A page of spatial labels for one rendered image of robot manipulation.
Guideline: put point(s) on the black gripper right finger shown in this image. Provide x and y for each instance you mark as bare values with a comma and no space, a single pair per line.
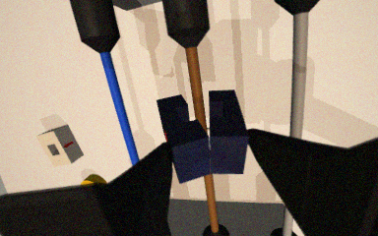
328,190

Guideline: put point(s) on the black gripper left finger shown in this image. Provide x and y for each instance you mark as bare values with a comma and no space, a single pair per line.
135,203

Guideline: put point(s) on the yellow short cylinder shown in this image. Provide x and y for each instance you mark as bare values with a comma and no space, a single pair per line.
93,178

